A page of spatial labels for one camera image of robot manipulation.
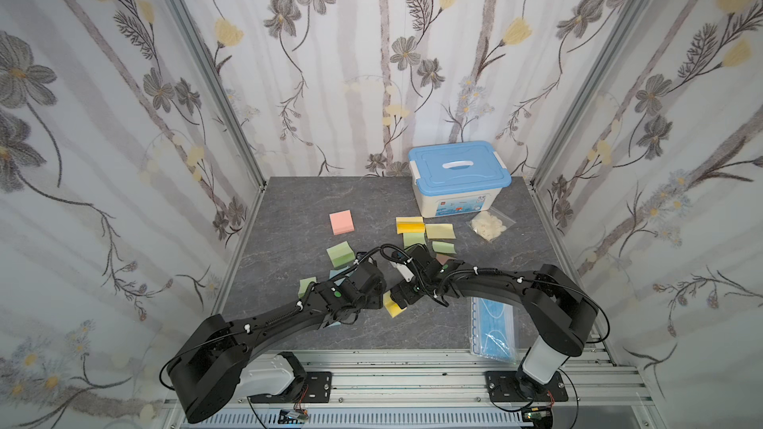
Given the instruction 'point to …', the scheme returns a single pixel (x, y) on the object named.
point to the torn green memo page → (443, 247)
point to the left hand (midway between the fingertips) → (380, 291)
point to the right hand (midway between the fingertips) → (405, 280)
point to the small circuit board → (287, 416)
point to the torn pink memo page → (441, 258)
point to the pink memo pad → (342, 221)
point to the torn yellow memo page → (440, 231)
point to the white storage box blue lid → (454, 177)
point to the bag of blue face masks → (494, 327)
